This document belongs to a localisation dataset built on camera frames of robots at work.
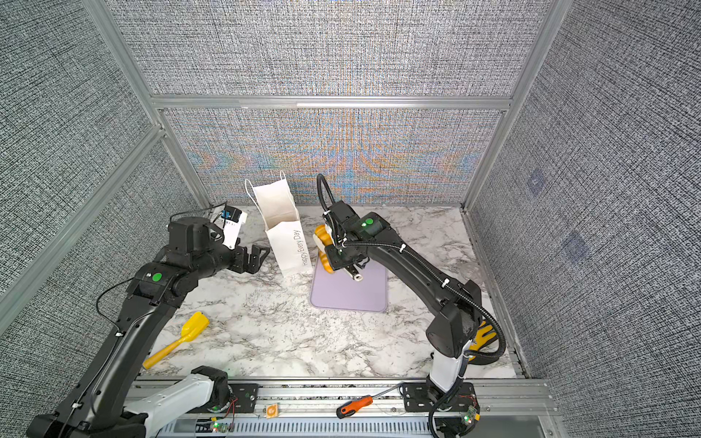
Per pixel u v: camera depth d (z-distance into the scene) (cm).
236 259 61
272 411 71
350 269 70
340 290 93
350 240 54
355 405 71
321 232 82
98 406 37
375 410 73
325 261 99
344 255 65
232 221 59
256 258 62
